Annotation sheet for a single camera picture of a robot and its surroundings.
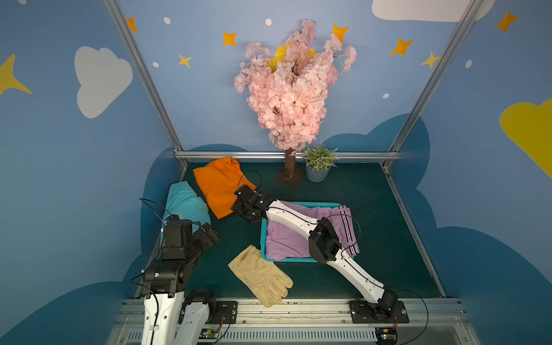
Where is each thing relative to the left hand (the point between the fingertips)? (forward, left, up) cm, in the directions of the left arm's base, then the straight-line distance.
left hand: (205, 232), depth 71 cm
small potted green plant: (+41, -44, -5) cm, 61 cm away
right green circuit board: (-26, -63, -24) cm, 72 cm away
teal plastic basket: (+20, -32, -12) cm, 40 cm away
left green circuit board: (-27, -2, -22) cm, 35 cm away
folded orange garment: (+39, +7, -19) cm, 44 cm away
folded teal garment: (+21, +19, -14) cm, 32 cm away
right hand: (+20, -5, -16) cm, 26 cm away
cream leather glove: (-10, -20, -21) cm, 31 cm away
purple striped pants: (+3, -27, -14) cm, 31 cm away
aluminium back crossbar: (+45, -26, -6) cm, 52 cm away
